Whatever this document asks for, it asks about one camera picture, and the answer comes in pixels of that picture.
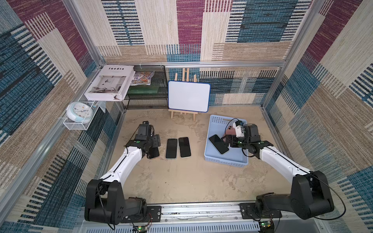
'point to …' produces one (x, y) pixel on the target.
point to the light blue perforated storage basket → (234, 156)
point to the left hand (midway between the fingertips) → (151, 139)
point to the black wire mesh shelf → (150, 101)
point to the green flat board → (146, 89)
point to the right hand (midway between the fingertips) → (227, 137)
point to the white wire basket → (74, 125)
